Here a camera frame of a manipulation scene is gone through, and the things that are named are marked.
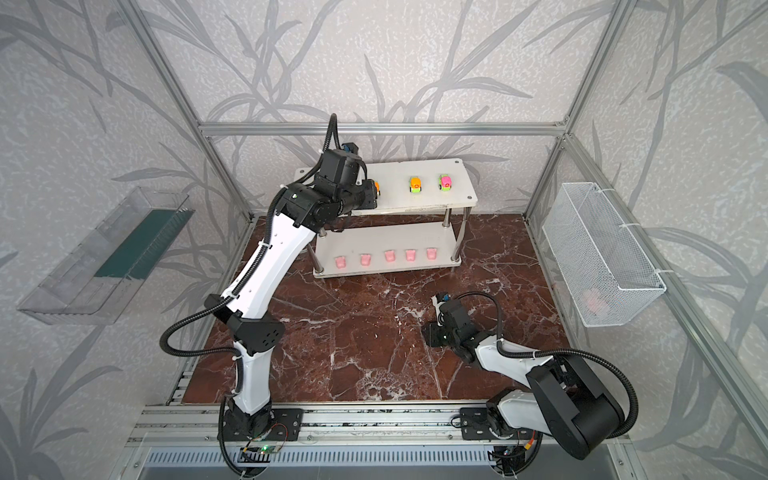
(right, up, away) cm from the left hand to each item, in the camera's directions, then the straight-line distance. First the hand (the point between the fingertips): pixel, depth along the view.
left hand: (378, 180), depth 73 cm
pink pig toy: (-14, -22, +23) cm, 35 cm away
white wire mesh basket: (+49, -22, -11) cm, 55 cm away
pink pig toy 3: (+2, -20, +26) cm, 33 cm away
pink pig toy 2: (-6, -21, +24) cm, 32 cm away
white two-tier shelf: (+12, -7, +46) cm, 48 cm away
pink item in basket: (+54, -31, 0) cm, 62 cm away
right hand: (+14, -39, +18) cm, 45 cm away
